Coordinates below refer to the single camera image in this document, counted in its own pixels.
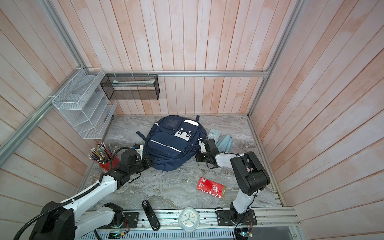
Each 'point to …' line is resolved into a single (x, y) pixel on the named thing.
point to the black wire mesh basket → (131, 86)
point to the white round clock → (189, 219)
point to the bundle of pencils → (102, 153)
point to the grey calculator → (215, 134)
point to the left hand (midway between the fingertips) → (155, 161)
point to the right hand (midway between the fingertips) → (196, 155)
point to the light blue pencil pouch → (224, 144)
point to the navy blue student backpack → (171, 142)
